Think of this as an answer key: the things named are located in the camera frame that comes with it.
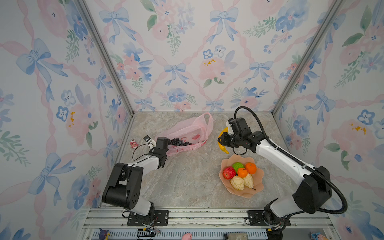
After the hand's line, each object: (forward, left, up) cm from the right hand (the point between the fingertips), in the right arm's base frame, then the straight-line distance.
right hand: (218, 138), depth 83 cm
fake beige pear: (-19, -16, -13) cm, 28 cm away
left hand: (+3, +36, -11) cm, 37 cm away
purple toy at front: (-43, +53, -12) cm, 70 cm away
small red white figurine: (+5, +53, -14) cm, 55 cm away
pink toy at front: (-43, +16, -16) cm, 49 cm away
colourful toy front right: (-42, -43, -16) cm, 62 cm away
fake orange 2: (-15, -12, -9) cm, 22 cm away
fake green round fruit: (-10, -11, -12) cm, 19 cm away
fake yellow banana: (-5, -2, 0) cm, 5 cm away
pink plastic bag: (+10, +13, -5) cm, 17 cm away
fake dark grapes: (+6, +25, -13) cm, 29 cm away
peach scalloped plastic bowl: (-24, -15, -16) cm, 32 cm away
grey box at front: (-43, -6, -14) cm, 46 cm away
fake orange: (-12, -18, -10) cm, 24 cm away
